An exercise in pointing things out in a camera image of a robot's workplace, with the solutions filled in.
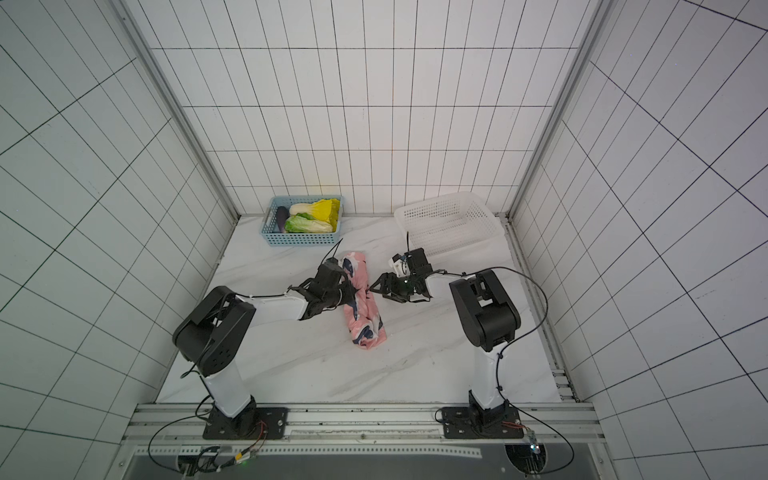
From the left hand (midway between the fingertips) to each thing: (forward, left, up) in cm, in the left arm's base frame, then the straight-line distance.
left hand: (353, 295), depth 96 cm
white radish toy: (+35, +24, +5) cm, 43 cm away
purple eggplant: (+35, +31, +2) cm, 47 cm away
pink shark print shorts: (-8, -4, +2) cm, 9 cm away
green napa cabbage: (+26, +19, +7) cm, 33 cm away
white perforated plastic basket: (+34, -36, 0) cm, 49 cm away
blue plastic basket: (+32, +11, +8) cm, 35 cm away
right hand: (0, -5, +2) cm, 6 cm away
